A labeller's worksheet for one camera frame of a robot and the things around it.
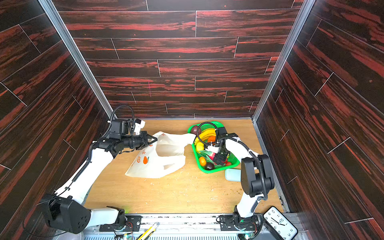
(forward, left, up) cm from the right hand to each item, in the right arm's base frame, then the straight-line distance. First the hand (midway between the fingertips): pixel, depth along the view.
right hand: (226, 153), depth 93 cm
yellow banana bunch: (+12, +13, +3) cm, 18 cm away
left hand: (-6, +39, +21) cm, 44 cm away
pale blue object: (-12, -4, -5) cm, 13 cm away
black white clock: (-38, -23, -3) cm, 44 cm away
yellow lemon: (+4, +17, +1) cm, 17 cm away
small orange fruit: (-6, +15, 0) cm, 16 cm away
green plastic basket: (-3, +10, +11) cm, 15 cm away
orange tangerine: (+11, +9, 0) cm, 14 cm away
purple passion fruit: (+14, +21, +6) cm, 26 cm away
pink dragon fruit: (-4, +10, +3) cm, 11 cm away
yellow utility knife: (-45, +42, -3) cm, 61 cm away
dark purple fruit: (-9, +11, 0) cm, 14 cm away
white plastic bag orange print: (-14, +34, +18) cm, 41 cm away
